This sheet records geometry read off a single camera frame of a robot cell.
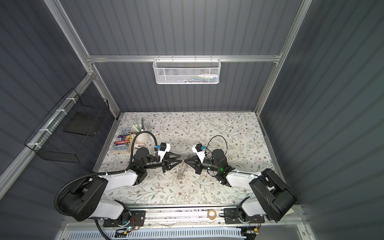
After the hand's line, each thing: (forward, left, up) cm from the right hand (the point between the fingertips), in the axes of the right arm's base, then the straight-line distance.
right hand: (187, 162), depth 78 cm
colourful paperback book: (+22, +46, -11) cm, 52 cm away
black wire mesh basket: (+9, +59, +16) cm, 62 cm away
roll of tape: (-23, -12, -14) cm, 30 cm away
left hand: (+1, +3, +2) cm, 4 cm away
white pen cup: (+27, +36, -4) cm, 45 cm away
